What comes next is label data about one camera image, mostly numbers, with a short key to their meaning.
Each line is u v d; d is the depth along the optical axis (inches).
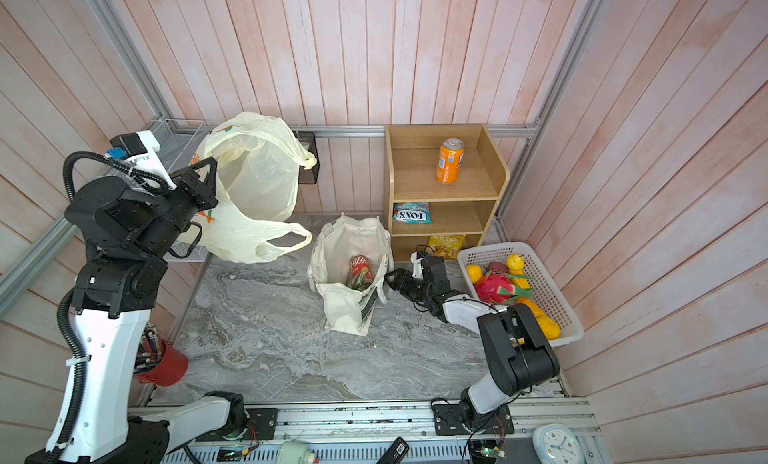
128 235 14.9
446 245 41.4
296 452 26.2
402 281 31.9
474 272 37.5
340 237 35.8
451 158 30.7
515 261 37.2
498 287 34.6
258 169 26.6
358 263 38.6
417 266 33.6
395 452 26.5
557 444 27.1
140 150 16.6
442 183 33.3
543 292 35.7
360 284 33.8
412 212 36.5
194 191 17.9
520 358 17.8
